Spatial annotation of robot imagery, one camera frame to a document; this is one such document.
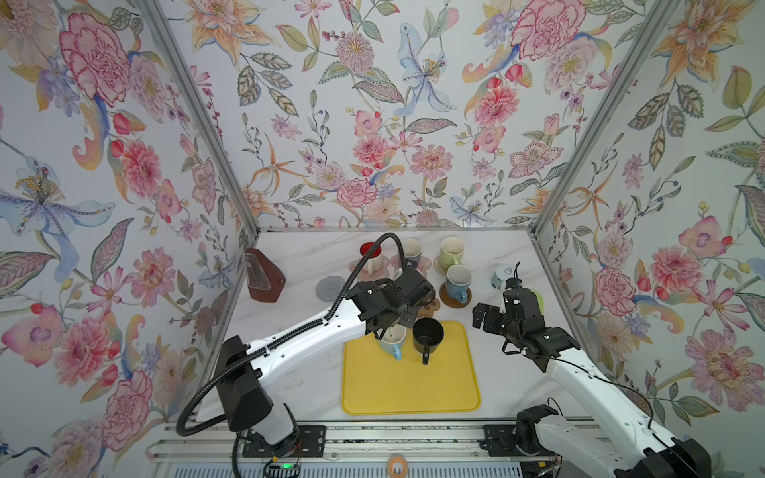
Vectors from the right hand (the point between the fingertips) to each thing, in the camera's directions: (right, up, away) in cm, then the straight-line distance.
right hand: (487, 311), depth 83 cm
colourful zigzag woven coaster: (-9, +12, +27) cm, 31 cm away
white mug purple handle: (-18, +18, +28) cm, 38 cm away
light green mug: (-6, +17, +18) cm, 25 cm away
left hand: (-23, +2, -8) cm, 24 cm away
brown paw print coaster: (-14, -2, +15) cm, 20 cm away
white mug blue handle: (-4, +9, +17) cm, 19 cm away
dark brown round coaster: (-6, 0, +15) cm, 16 cm away
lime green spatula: (+24, 0, +17) cm, 30 cm away
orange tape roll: (-26, -34, -11) cm, 44 cm away
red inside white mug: (-32, +14, +20) cm, 40 cm away
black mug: (-16, -8, +7) cm, 19 cm away
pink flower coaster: (-14, +12, +27) cm, 33 cm away
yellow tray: (-32, -21, +2) cm, 38 cm away
